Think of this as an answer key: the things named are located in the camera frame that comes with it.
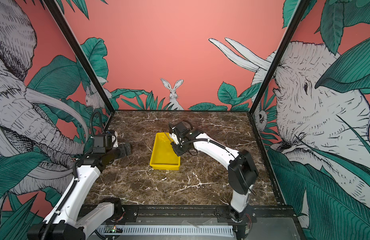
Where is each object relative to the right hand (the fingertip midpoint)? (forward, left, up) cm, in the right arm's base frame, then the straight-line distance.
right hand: (175, 149), depth 82 cm
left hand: (0, +28, +4) cm, 28 cm away
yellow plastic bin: (+3, +10, -16) cm, 19 cm away
